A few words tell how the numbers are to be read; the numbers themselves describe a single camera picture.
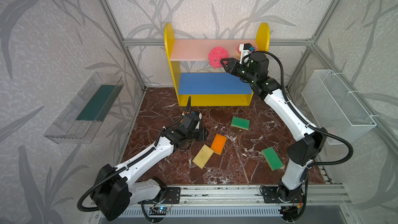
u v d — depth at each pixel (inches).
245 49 25.3
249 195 29.7
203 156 33.2
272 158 33.0
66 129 23.9
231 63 25.2
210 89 44.0
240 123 39.0
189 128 24.3
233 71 25.6
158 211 28.3
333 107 25.7
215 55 27.8
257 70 22.3
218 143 35.2
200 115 29.7
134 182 17.5
